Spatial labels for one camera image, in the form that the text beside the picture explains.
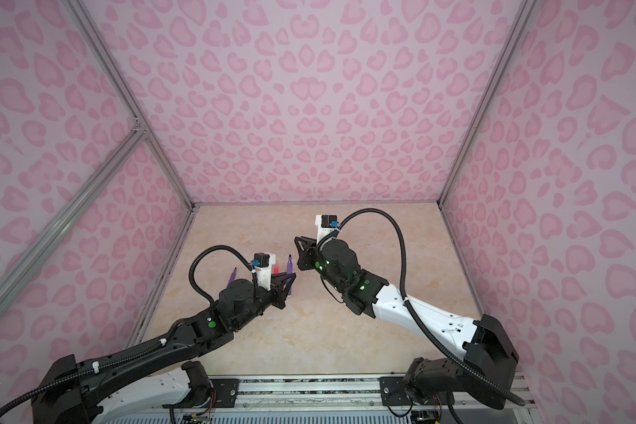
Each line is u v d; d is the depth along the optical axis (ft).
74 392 1.32
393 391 2.41
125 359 1.52
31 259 1.87
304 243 2.34
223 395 2.40
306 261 2.07
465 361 1.27
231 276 3.20
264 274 2.14
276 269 2.29
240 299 1.79
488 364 1.30
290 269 2.39
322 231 2.08
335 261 1.72
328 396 2.41
